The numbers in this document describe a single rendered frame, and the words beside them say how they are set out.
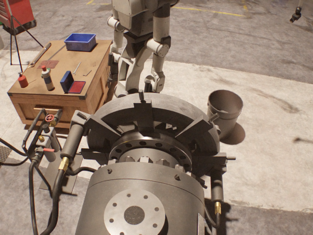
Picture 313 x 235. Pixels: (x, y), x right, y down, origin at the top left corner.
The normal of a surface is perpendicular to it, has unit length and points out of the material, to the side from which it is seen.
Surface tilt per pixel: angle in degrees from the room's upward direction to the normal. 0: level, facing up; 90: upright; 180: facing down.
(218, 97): 87
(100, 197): 33
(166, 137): 20
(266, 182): 0
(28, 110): 90
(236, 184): 0
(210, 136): 90
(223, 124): 93
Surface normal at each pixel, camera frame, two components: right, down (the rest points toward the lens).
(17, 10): 0.75, 0.47
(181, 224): 0.57, -0.54
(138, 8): -0.11, 0.64
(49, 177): 0.00, -0.70
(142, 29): 0.61, 0.68
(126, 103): -0.29, -0.20
